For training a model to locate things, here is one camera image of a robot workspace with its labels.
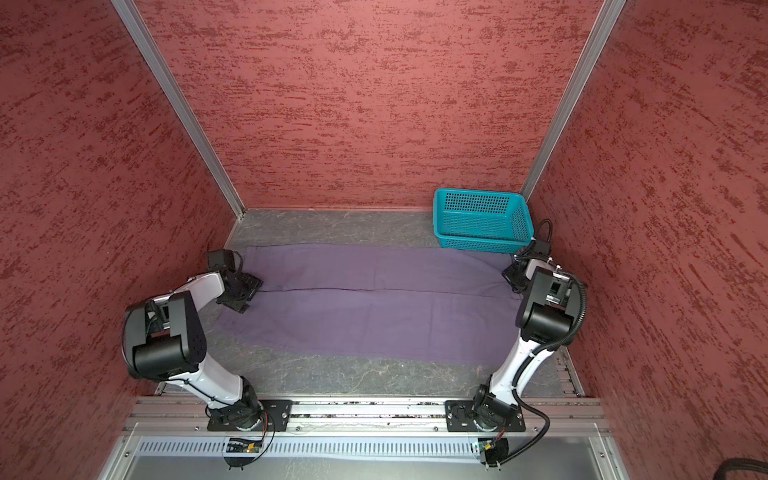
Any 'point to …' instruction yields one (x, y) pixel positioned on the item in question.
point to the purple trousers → (381, 301)
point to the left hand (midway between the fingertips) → (258, 295)
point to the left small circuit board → (243, 447)
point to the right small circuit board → (495, 451)
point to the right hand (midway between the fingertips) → (508, 281)
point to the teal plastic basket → (485, 221)
